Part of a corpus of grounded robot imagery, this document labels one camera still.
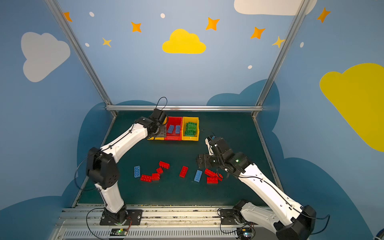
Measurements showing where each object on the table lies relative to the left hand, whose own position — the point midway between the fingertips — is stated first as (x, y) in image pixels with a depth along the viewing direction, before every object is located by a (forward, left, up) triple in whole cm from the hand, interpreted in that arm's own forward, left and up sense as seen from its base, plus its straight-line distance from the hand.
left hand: (159, 132), depth 90 cm
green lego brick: (+11, -19, -11) cm, 25 cm away
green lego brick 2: (+15, -19, -11) cm, 27 cm away
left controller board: (-49, +14, -15) cm, 53 cm away
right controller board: (-48, -48, -16) cm, 70 cm away
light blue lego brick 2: (-21, -24, -13) cm, 35 cm away
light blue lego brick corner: (-20, +13, -14) cm, 27 cm away
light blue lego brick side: (+13, -9, -15) cm, 22 cm away
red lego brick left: (-23, +6, -14) cm, 28 cm away
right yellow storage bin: (+20, -16, -10) cm, 28 cm away
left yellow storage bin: (-6, -4, +6) cm, 9 cm away
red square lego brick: (-18, -1, -14) cm, 23 cm away
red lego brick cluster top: (-19, -31, -14) cm, 39 cm away
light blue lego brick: (+13, -4, -13) cm, 18 cm away
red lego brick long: (-15, -3, -13) cm, 20 cm away
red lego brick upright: (-19, -15, -14) cm, 28 cm away
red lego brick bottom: (-22, +1, -14) cm, 26 cm away
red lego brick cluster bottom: (-24, -33, -15) cm, 43 cm away
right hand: (-19, -27, +4) cm, 33 cm away
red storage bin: (+15, -6, -14) cm, 22 cm away
